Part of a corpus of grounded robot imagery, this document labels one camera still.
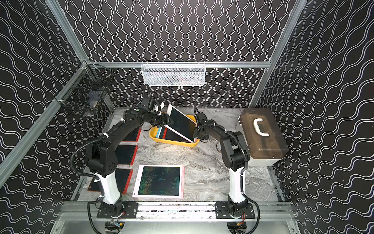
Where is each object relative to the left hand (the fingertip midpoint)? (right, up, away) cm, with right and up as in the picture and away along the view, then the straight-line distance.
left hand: (171, 119), depth 86 cm
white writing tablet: (+6, -3, +16) cm, 17 cm away
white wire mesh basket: (+13, +33, +17) cm, 40 cm away
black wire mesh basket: (-57, +18, +6) cm, 60 cm away
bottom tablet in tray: (-5, -10, +17) cm, 21 cm away
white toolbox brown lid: (+58, -15, +3) cm, 60 cm away
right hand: (+17, -11, +15) cm, 26 cm away
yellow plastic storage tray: (-15, -8, +19) cm, 25 cm away
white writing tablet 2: (-6, -36, -1) cm, 37 cm away
